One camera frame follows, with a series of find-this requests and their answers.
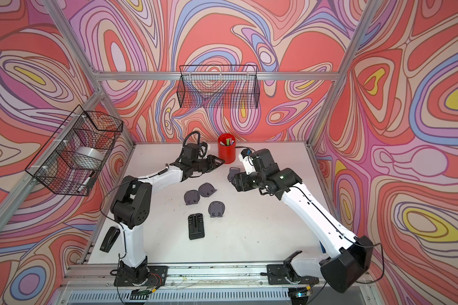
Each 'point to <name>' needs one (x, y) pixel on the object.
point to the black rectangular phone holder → (196, 226)
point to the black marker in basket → (85, 183)
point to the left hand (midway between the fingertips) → (225, 163)
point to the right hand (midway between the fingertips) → (240, 185)
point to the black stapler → (111, 236)
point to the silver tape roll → (88, 158)
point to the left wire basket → (52, 168)
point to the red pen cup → (226, 147)
